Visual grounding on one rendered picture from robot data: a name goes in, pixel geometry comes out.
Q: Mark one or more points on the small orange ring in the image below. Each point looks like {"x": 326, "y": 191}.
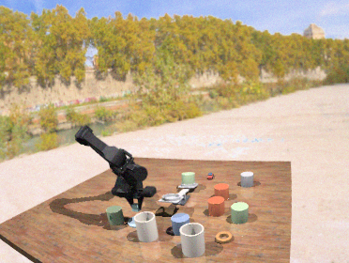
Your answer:
{"x": 224, "y": 234}

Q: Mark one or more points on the orange cylinder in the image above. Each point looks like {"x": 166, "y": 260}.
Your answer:
{"x": 222, "y": 190}
{"x": 216, "y": 206}

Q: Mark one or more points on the white cup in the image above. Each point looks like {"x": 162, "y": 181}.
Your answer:
{"x": 192, "y": 240}
{"x": 146, "y": 227}

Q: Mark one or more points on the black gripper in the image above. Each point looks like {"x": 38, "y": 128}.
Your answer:
{"x": 148, "y": 191}

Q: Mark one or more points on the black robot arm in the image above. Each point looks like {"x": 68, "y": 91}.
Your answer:
{"x": 122, "y": 165}

